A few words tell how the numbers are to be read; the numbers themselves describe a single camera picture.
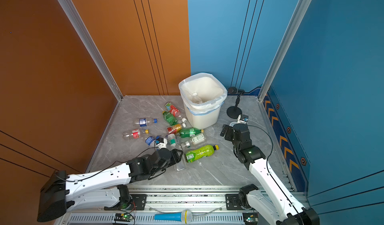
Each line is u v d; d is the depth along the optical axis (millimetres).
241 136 563
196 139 894
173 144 799
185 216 664
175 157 698
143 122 992
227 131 714
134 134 929
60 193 409
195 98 998
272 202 411
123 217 707
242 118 681
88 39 855
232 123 994
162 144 720
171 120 1052
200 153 846
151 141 892
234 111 1094
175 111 1050
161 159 568
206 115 849
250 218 710
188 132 946
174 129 942
